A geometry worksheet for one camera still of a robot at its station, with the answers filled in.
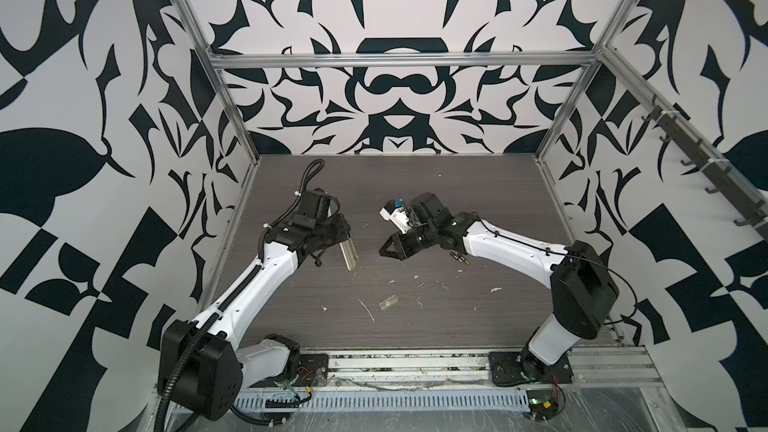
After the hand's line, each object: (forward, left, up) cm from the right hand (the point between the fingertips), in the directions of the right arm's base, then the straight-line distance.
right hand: (383, 249), depth 79 cm
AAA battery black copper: (+4, -24, -14) cm, 28 cm away
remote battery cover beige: (-9, -1, -14) cm, 17 cm away
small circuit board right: (-32, -37, -16) cm, 51 cm away
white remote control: (-1, +9, +1) cm, 9 cm away
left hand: (+7, +9, +3) cm, 12 cm away
